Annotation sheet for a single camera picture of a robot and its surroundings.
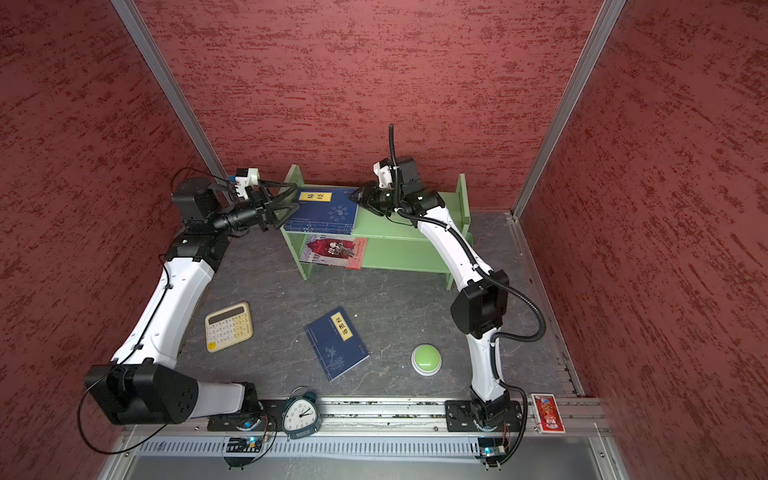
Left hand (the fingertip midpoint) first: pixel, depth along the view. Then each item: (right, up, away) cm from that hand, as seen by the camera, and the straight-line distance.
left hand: (297, 202), depth 66 cm
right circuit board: (+46, -60, +4) cm, 75 cm away
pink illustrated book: (+3, -12, +26) cm, 29 cm away
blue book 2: (+5, -39, +19) cm, 44 cm away
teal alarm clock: (0, -52, +5) cm, 52 cm away
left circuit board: (-15, -59, +5) cm, 61 cm away
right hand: (+11, +1, +14) cm, 18 cm away
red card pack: (+61, -53, +8) cm, 81 cm away
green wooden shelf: (+21, -11, +30) cm, 38 cm away
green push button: (+32, -43, +17) cm, 56 cm away
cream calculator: (-28, -35, +21) cm, 49 cm away
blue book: (+3, -1, +15) cm, 15 cm away
